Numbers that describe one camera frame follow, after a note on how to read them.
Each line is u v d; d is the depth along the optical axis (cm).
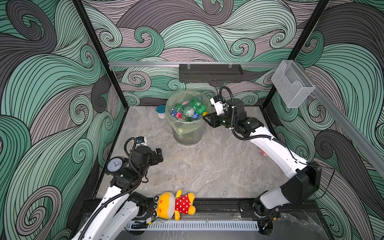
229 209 74
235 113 57
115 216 55
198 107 78
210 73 95
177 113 80
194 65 94
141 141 65
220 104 67
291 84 79
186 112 83
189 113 87
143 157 54
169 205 69
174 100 88
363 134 55
